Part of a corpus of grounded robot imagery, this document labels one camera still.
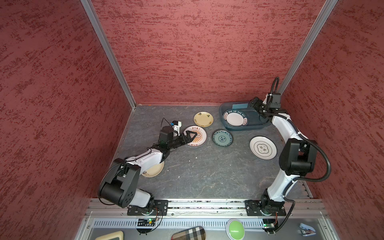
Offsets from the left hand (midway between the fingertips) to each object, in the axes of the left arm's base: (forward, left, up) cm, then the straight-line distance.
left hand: (193, 138), depth 86 cm
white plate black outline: (+1, -47, -13) cm, 49 cm away
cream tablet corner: (-45, +33, -11) cm, 57 cm away
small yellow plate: (+25, -7, -12) cm, 28 cm away
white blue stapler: (-43, -54, -11) cm, 70 cm away
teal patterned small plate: (+8, -20, -12) cm, 25 cm away
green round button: (-43, -21, -11) cm, 49 cm away
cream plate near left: (-15, +23, -12) cm, 30 cm away
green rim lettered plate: (+25, -31, -10) cm, 41 cm away
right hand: (+20, -38, +7) cm, 43 cm away
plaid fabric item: (-44, -3, -9) cm, 45 cm away
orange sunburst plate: (+8, -5, -12) cm, 16 cm away
